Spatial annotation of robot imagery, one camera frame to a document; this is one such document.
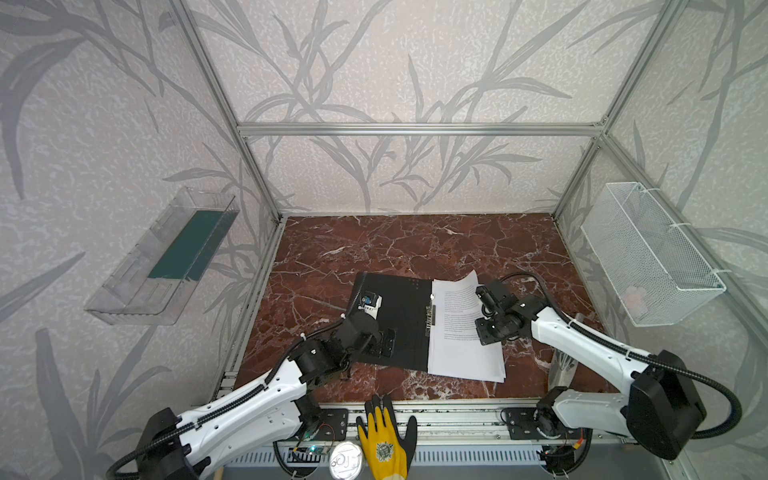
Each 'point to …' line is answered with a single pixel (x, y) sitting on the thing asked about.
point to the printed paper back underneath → (455, 349)
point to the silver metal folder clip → (430, 318)
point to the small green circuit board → (305, 454)
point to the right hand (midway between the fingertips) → (482, 323)
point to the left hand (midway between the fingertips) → (388, 320)
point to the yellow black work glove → (387, 451)
